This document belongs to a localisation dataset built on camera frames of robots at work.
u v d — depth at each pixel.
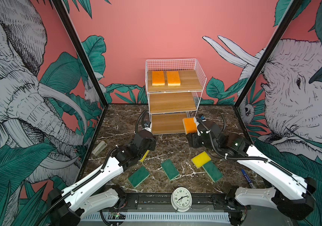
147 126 0.64
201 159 0.86
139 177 0.81
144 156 0.91
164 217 0.70
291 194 0.39
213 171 0.84
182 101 0.86
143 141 0.53
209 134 0.47
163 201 0.75
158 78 0.75
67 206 0.38
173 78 0.75
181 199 0.72
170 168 0.84
